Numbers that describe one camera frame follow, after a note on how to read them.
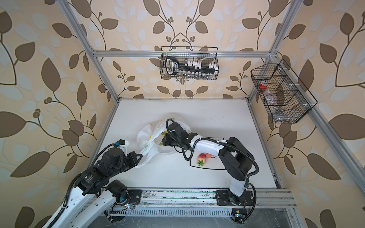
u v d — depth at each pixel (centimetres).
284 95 75
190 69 85
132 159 63
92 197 49
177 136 67
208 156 87
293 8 71
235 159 46
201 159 82
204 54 91
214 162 86
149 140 75
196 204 74
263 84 87
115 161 54
